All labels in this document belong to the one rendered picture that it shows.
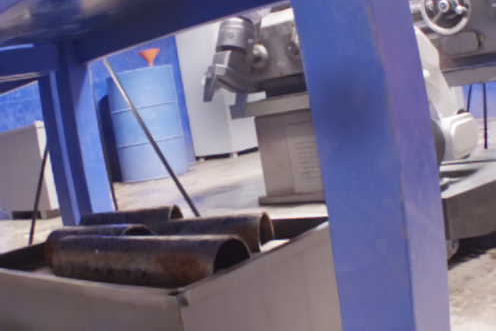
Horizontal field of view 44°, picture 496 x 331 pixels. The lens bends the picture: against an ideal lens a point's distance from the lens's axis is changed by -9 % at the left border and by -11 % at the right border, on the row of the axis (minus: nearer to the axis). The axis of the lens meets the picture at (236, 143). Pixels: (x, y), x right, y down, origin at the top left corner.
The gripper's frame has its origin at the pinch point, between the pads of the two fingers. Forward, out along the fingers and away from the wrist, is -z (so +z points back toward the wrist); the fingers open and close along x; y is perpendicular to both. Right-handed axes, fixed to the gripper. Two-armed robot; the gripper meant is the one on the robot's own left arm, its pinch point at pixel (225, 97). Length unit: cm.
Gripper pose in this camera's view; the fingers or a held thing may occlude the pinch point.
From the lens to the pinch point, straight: 150.3
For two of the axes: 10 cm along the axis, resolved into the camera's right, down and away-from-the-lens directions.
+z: 1.7, -9.5, 2.5
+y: -7.7, 0.4, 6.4
